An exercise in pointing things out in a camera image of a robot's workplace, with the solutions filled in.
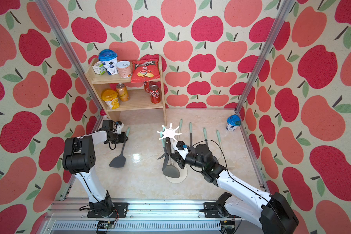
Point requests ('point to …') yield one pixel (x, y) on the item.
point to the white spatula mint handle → (180, 125)
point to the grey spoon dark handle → (170, 170)
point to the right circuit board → (227, 226)
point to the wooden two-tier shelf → (139, 99)
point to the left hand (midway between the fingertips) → (127, 139)
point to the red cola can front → (154, 91)
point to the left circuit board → (107, 224)
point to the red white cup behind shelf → (102, 112)
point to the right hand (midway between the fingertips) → (170, 153)
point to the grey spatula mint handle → (205, 133)
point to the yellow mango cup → (110, 97)
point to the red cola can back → (146, 86)
